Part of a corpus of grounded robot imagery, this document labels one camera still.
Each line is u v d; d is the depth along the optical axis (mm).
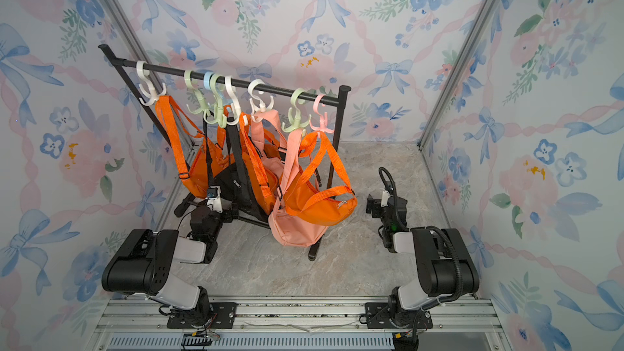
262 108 616
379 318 718
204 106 650
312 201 705
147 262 458
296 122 597
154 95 672
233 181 925
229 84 547
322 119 566
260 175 692
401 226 689
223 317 733
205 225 703
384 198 833
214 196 792
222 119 606
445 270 450
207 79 556
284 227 805
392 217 716
